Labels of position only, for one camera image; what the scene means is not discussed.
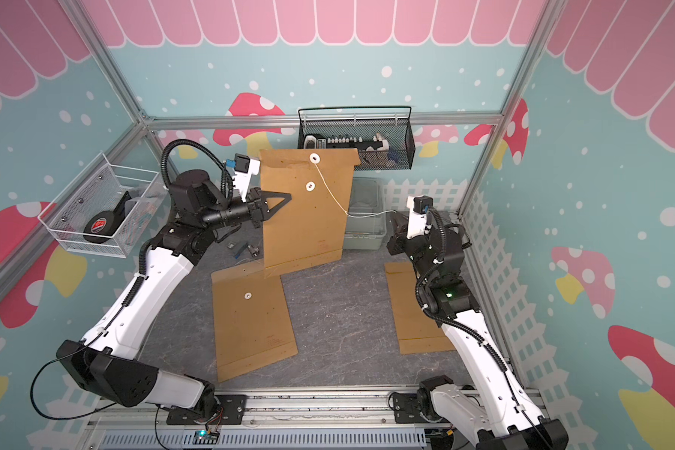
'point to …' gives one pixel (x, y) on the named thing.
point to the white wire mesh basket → (106, 211)
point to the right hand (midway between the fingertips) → (391, 213)
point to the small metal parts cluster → (253, 249)
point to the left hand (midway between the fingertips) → (289, 202)
